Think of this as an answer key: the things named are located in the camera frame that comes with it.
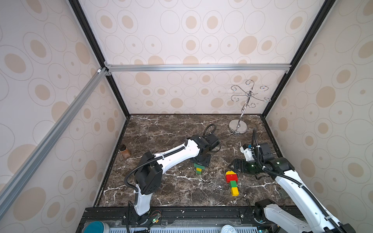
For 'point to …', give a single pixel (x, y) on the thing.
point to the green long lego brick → (197, 165)
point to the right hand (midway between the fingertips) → (240, 166)
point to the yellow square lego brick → (234, 191)
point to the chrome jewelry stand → (238, 126)
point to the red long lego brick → (231, 177)
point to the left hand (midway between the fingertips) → (206, 166)
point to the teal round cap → (94, 226)
